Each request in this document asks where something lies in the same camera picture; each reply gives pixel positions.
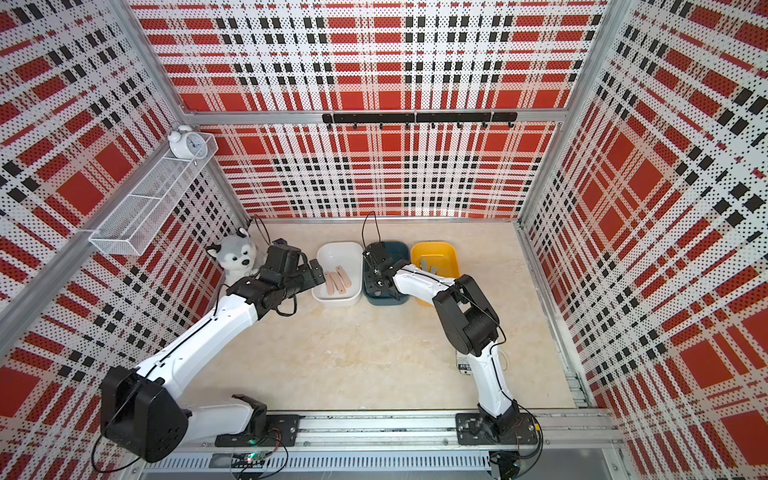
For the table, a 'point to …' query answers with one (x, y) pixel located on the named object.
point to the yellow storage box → (440, 257)
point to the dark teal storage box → (396, 252)
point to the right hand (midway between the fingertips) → (378, 279)
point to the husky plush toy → (238, 257)
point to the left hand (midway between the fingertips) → (314, 274)
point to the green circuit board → (252, 459)
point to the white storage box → (349, 256)
